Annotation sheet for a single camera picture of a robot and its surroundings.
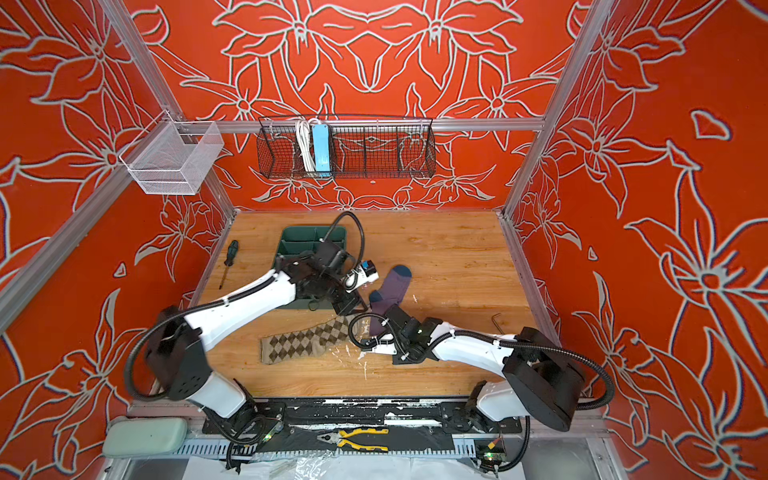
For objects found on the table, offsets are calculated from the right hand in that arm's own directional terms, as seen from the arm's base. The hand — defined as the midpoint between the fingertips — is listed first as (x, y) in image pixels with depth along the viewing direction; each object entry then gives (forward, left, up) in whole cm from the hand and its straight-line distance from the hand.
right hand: (389, 340), depth 85 cm
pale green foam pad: (-23, +62, +3) cm, 66 cm away
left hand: (+6, +7, +13) cm, 16 cm away
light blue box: (+47, +20, +34) cm, 61 cm away
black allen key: (+5, -33, -2) cm, 33 cm away
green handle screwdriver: (+32, +56, +3) cm, 64 cm away
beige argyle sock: (0, +23, 0) cm, 23 cm away
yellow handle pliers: (-24, +12, +1) cm, 27 cm away
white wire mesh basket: (+48, +67, +32) cm, 88 cm away
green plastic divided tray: (+34, +30, +6) cm, 46 cm away
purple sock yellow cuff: (+14, 0, +1) cm, 15 cm away
